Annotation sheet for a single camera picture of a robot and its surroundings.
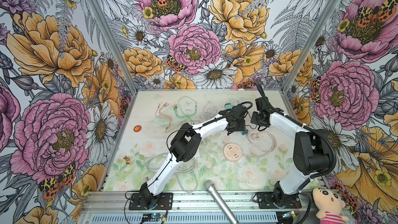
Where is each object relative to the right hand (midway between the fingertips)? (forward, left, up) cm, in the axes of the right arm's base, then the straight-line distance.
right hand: (257, 124), depth 94 cm
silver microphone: (-33, +30, -2) cm, 44 cm away
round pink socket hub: (-15, +17, -4) cm, 23 cm away
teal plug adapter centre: (-2, +7, -5) cm, 9 cm away
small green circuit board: (-43, +54, -6) cm, 69 cm away
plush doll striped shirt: (-42, -21, -1) cm, 47 cm away
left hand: (-3, +10, -3) cm, 11 cm away
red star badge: (+2, +74, -5) cm, 74 cm away
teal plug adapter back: (+18, +15, -4) cm, 23 cm away
